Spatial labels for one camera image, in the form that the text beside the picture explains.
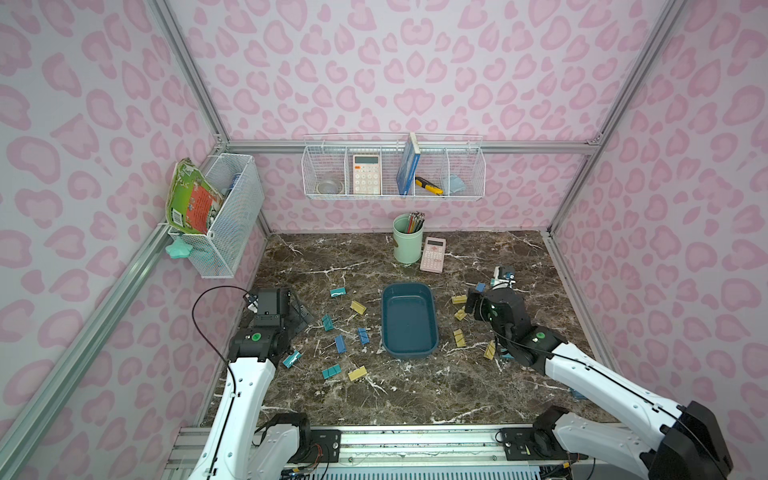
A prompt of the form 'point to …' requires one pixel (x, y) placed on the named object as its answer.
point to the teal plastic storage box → (409, 320)
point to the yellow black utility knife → (428, 185)
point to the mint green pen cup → (408, 235)
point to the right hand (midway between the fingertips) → (483, 290)
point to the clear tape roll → (329, 187)
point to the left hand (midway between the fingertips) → (288, 315)
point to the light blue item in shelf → (456, 184)
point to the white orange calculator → (366, 174)
